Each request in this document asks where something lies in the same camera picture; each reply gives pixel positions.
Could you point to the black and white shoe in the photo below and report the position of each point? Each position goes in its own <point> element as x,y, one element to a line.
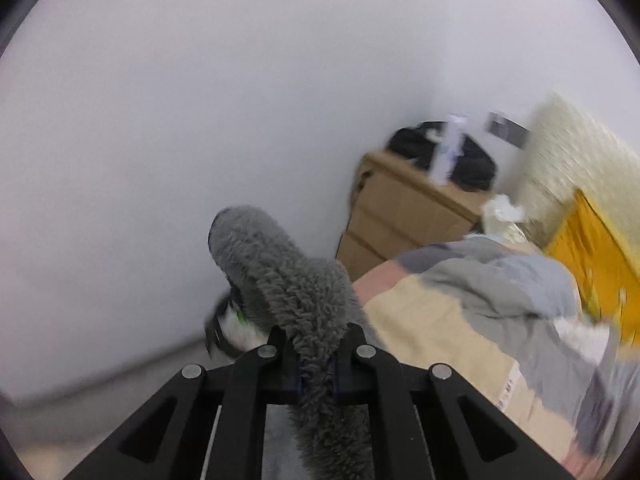
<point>228,332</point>

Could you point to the grey wall socket plate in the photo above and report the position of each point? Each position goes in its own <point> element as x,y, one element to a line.
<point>510,132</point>

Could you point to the grey fleece jacket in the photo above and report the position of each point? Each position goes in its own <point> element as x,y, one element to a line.
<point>313,301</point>

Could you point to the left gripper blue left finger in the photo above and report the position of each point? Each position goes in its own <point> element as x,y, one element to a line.
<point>297,373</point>

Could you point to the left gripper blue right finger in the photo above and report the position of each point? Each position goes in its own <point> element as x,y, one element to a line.
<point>335,369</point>

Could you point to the white crumpled tissue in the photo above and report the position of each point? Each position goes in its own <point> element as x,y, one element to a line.
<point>500,209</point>

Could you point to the patchwork checked quilt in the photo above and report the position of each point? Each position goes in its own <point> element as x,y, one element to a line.
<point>509,321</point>

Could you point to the wooden nightstand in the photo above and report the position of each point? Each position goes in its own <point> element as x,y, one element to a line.
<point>396,207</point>

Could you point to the cream quilted headboard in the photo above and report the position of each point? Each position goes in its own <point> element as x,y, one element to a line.
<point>568,150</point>

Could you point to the yellow pillow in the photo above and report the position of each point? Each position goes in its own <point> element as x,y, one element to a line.
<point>605,269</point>

